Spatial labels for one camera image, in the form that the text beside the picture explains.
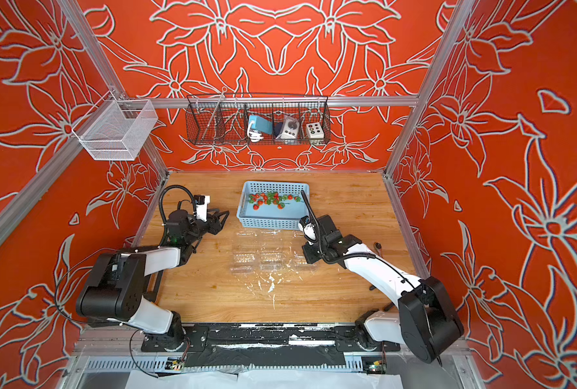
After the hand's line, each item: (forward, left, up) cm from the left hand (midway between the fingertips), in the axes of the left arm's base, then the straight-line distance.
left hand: (223, 210), depth 90 cm
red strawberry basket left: (+11, -9, -12) cm, 19 cm away
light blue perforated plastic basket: (+13, -16, -12) cm, 24 cm away
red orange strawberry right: (+12, -21, -11) cm, 26 cm away
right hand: (-12, -30, -4) cm, 33 cm away
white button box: (+29, -34, +17) cm, 48 cm away
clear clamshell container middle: (-13, -19, -13) cm, 27 cm away
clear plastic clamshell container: (-13, -29, -13) cm, 34 cm away
